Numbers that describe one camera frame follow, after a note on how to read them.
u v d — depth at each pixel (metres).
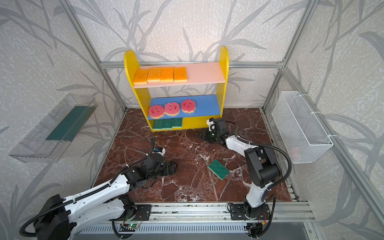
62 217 0.40
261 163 0.49
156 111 0.94
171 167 0.73
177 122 1.08
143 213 0.73
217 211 0.76
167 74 0.79
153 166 0.61
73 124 0.64
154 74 0.79
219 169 0.87
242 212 0.73
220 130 0.74
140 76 0.77
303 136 0.62
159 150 0.75
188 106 0.97
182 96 1.18
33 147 0.60
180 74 0.79
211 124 0.86
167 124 1.07
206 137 0.81
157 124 1.08
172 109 0.96
